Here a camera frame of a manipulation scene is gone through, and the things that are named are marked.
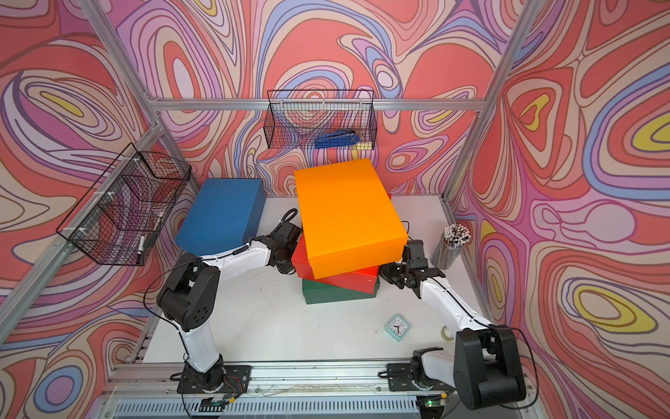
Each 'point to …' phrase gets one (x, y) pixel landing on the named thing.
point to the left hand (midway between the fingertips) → (309, 259)
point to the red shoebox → (364, 280)
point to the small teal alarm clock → (397, 327)
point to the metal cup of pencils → (450, 246)
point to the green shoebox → (317, 292)
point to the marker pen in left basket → (141, 246)
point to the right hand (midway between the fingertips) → (377, 275)
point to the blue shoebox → (228, 212)
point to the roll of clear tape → (446, 333)
